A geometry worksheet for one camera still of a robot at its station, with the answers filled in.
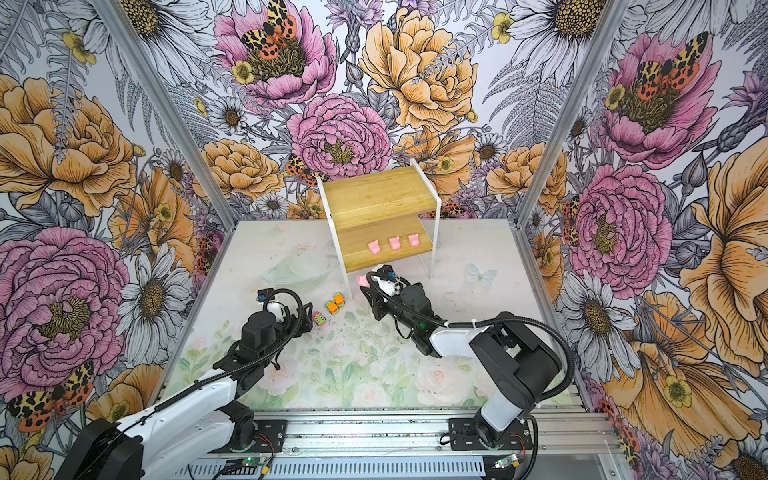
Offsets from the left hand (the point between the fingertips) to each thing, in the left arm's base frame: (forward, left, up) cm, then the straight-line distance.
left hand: (298, 315), depth 87 cm
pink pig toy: (+20, -34, +9) cm, 41 cm away
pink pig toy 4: (+5, -18, +10) cm, 21 cm away
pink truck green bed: (+1, -5, -5) cm, 7 cm away
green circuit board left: (-34, +9, -11) cm, 37 cm away
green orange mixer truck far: (+8, -10, -6) cm, 14 cm away
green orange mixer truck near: (+5, -8, -5) cm, 11 cm away
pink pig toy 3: (+17, -22, +10) cm, 29 cm away
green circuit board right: (-35, -53, -8) cm, 64 cm away
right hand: (+3, -19, +6) cm, 21 cm away
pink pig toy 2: (+18, -28, +10) cm, 35 cm away
